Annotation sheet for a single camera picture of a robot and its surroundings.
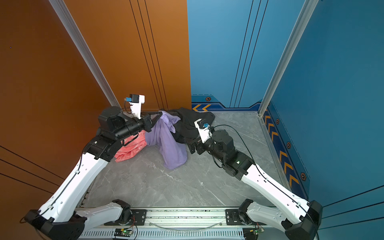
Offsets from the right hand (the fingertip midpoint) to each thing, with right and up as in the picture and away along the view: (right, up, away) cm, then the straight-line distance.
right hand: (192, 133), depth 67 cm
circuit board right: (+28, -48, +4) cm, 56 cm away
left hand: (-12, +9, -5) cm, 16 cm away
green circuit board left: (-34, -48, +4) cm, 59 cm away
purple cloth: (-16, -2, +7) cm, 17 cm away
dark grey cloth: (-6, +2, +33) cm, 34 cm away
